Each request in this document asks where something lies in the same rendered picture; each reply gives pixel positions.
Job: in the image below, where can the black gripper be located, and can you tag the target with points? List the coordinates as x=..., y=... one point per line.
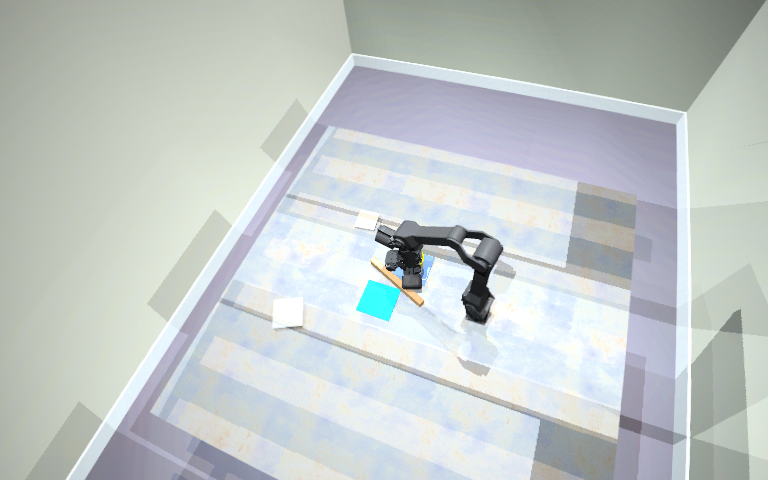
x=412, y=278

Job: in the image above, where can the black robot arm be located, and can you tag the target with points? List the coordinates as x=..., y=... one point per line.
x=409, y=237

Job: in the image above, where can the light wooden plank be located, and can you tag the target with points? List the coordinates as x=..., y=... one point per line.
x=396, y=281

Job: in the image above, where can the white flat square pad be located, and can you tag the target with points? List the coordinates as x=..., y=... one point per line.
x=367, y=220

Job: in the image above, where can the white flat rectangular block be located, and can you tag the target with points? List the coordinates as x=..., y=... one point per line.
x=288, y=313

